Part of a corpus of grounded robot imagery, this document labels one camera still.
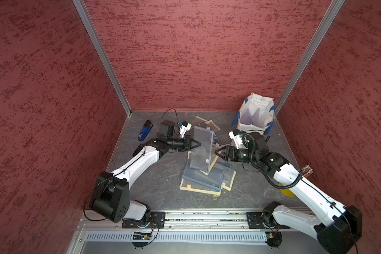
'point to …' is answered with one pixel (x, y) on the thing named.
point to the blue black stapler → (146, 129)
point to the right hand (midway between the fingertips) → (219, 156)
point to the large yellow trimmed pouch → (186, 185)
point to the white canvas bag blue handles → (253, 102)
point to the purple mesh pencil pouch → (256, 119)
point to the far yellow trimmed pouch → (199, 121)
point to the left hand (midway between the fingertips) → (199, 147)
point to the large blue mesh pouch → (214, 179)
